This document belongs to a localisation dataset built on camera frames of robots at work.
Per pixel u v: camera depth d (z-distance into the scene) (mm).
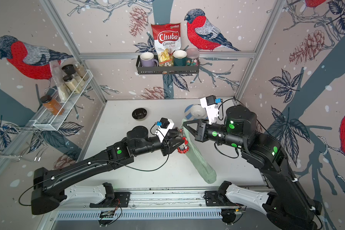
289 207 344
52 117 710
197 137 455
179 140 627
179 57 804
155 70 875
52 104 669
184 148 646
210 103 437
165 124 509
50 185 393
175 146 576
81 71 853
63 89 727
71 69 778
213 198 739
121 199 732
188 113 1104
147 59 815
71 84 762
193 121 481
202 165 534
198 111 1074
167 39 791
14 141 561
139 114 1072
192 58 850
